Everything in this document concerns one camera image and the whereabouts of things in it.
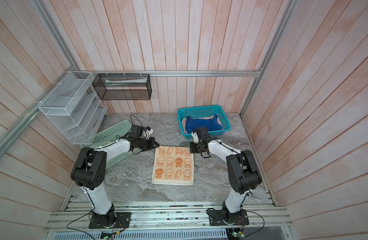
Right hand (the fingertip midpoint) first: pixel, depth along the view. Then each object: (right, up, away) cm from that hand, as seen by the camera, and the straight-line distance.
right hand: (191, 147), depth 95 cm
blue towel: (+16, +16, +12) cm, 26 cm away
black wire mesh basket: (-49, +43, +10) cm, 66 cm away
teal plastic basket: (+10, +26, +19) cm, 34 cm away
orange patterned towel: (-12, -11, -3) cm, 16 cm away
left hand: (-21, +1, -2) cm, 21 cm away
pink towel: (-4, +19, +14) cm, 24 cm away
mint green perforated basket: (-54, +10, +12) cm, 56 cm away
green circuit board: (+19, -39, -25) cm, 50 cm away
